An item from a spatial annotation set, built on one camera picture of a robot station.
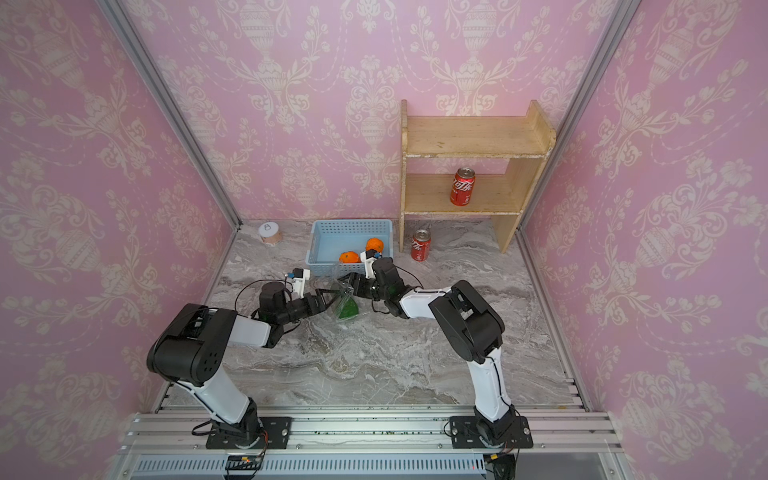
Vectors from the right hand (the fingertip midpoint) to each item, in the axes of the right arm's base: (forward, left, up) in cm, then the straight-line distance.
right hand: (343, 284), depth 92 cm
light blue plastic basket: (+28, +8, -10) cm, 31 cm away
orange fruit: (+21, -10, -5) cm, 24 cm away
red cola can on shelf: (+19, -38, +20) cm, 47 cm away
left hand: (-4, +2, -2) cm, 5 cm away
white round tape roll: (+26, +29, -3) cm, 39 cm away
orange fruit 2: (+13, -1, -3) cm, 13 cm away
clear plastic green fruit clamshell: (-8, -1, +1) cm, 8 cm away
